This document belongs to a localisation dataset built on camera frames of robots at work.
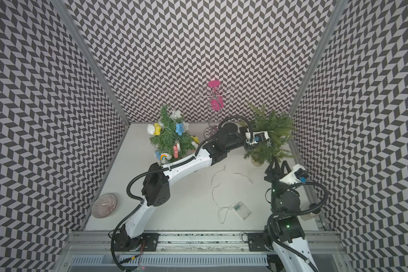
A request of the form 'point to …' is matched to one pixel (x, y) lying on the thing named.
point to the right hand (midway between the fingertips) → (276, 161)
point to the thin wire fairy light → (242, 209)
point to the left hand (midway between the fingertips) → (263, 130)
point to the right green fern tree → (280, 127)
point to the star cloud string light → (154, 129)
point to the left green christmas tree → (174, 139)
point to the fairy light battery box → (234, 208)
